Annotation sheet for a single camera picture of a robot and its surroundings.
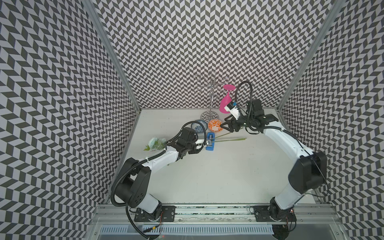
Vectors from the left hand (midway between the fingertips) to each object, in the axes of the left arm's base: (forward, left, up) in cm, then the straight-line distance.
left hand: (197, 140), depth 89 cm
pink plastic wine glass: (+14, -16, +19) cm, 28 cm away
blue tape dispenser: (+5, -8, -5) cm, 11 cm away
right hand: (+3, -15, +13) cm, 20 cm away
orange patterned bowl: (+17, -12, -7) cm, 21 cm away
